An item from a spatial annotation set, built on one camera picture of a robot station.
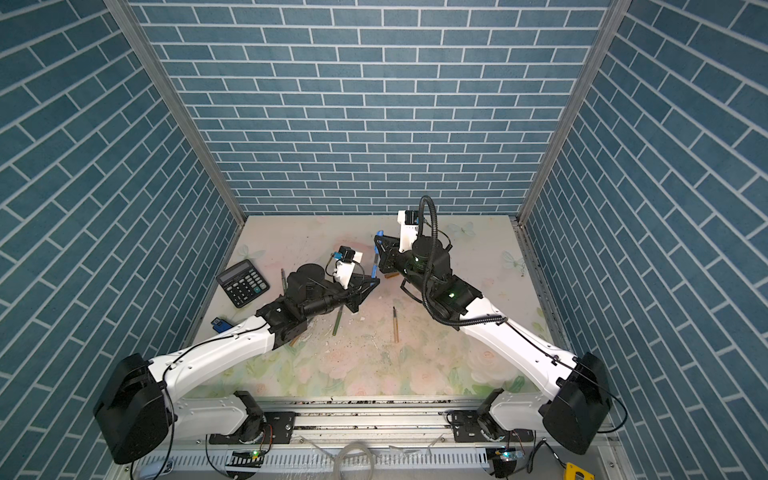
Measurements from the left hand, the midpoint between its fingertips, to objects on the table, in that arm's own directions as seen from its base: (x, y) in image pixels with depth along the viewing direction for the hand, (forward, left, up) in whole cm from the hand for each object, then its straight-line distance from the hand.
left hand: (378, 281), depth 74 cm
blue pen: (+3, 0, +5) cm, 6 cm away
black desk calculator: (+14, +47, -23) cm, 54 cm away
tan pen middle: (-1, -5, -23) cm, 24 cm away
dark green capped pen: (+15, +33, -25) cm, 44 cm away
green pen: (+1, +13, -24) cm, 28 cm away
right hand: (+6, +1, +10) cm, 12 cm away
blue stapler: (-1, +48, -22) cm, 53 cm away
